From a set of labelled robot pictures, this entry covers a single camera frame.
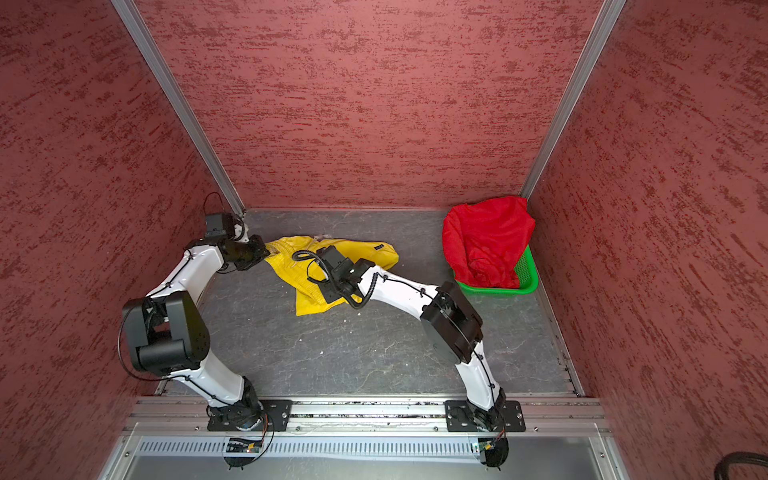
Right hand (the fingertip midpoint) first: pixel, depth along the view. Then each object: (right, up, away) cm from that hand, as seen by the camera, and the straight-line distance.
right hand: (331, 292), depth 87 cm
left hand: (-20, +11, +4) cm, 23 cm away
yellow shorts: (-6, +11, -18) cm, 22 cm away
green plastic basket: (+62, +5, +8) cm, 63 cm away
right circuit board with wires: (+45, -37, -15) cm, 59 cm away
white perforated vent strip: (0, -35, -16) cm, 38 cm away
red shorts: (+52, +15, +16) cm, 56 cm away
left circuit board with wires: (-19, -37, -15) cm, 44 cm away
